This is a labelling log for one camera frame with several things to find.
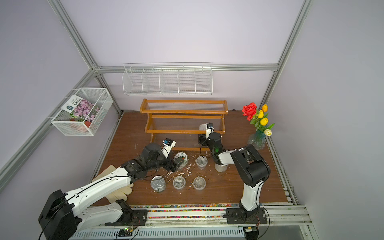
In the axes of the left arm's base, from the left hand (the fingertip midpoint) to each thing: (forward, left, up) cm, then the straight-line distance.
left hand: (177, 157), depth 79 cm
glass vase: (+11, -50, -6) cm, 51 cm away
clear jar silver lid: (-10, +11, -9) cm, 17 cm away
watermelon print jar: (+21, -16, -2) cm, 26 cm away
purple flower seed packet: (+21, +46, +20) cm, 54 cm away
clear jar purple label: (+1, -13, -9) cm, 16 cm away
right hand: (+21, -17, -5) cm, 27 cm away
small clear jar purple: (-10, 0, -9) cm, 14 cm away
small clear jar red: (-11, -11, -9) cm, 18 cm away
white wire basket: (+15, +52, +15) cm, 56 cm away
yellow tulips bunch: (+10, -44, +13) cm, 48 cm away
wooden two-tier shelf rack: (+27, -5, +2) cm, 28 cm away
